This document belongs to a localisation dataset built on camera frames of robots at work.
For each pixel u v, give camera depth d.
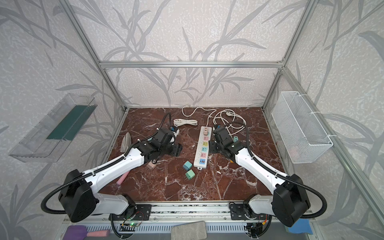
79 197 0.39
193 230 0.67
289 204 0.40
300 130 0.63
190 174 0.84
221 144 0.62
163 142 0.63
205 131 0.99
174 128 0.73
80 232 0.68
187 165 0.88
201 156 0.91
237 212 0.73
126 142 0.99
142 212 0.73
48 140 0.64
